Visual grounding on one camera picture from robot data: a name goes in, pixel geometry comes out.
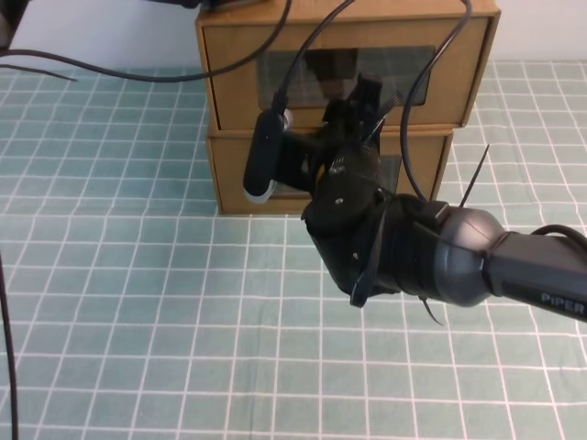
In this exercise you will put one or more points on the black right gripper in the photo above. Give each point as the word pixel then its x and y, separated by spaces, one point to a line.
pixel 351 215

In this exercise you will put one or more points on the right dark grey robot arm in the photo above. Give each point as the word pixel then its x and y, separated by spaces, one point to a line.
pixel 463 256

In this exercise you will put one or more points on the lower brown cardboard shoebox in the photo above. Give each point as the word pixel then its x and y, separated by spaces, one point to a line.
pixel 228 151

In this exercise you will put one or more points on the upper brown shoebox shell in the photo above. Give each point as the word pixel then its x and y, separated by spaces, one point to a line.
pixel 250 48

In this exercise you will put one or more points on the cyan checkered tablecloth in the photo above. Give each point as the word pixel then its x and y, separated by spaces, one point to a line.
pixel 139 312

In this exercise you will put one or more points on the black zip tie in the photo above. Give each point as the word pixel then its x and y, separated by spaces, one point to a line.
pixel 474 177

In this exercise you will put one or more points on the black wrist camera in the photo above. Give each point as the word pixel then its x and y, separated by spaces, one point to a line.
pixel 261 174

